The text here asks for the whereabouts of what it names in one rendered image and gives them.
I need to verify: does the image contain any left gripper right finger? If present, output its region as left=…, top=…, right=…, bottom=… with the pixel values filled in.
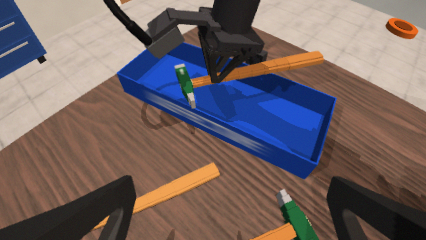
left=326, top=176, right=426, bottom=240

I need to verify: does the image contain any blue bin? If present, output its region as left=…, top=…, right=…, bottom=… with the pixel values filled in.
left=117, top=42, right=337, bottom=178

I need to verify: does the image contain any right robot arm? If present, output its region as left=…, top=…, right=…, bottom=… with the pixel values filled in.
left=144, top=26, right=185, bottom=59

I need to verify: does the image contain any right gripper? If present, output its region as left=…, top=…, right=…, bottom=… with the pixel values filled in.
left=147, top=0, right=265, bottom=83

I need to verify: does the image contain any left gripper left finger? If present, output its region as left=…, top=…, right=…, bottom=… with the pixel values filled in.
left=0, top=175, right=136, bottom=240

